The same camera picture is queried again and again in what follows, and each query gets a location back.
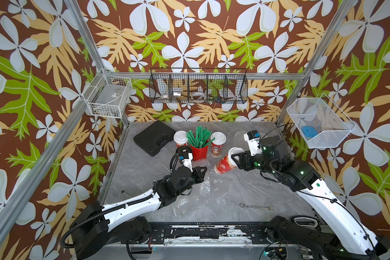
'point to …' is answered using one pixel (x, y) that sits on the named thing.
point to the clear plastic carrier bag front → (202, 196)
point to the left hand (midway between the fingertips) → (208, 167)
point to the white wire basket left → (108, 96)
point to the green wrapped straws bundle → (201, 137)
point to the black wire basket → (198, 85)
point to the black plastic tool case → (154, 137)
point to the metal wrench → (269, 208)
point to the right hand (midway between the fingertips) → (235, 154)
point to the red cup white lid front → (227, 163)
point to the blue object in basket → (309, 131)
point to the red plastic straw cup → (199, 154)
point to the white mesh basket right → (322, 124)
